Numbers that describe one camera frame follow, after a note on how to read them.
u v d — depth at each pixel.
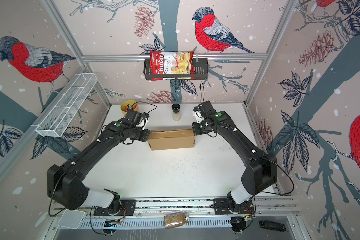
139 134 0.70
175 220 0.66
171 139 0.83
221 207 0.72
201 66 0.95
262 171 0.42
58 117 0.73
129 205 0.74
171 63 0.88
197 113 0.73
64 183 0.40
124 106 1.02
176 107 1.04
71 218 0.70
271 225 0.66
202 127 0.69
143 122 0.68
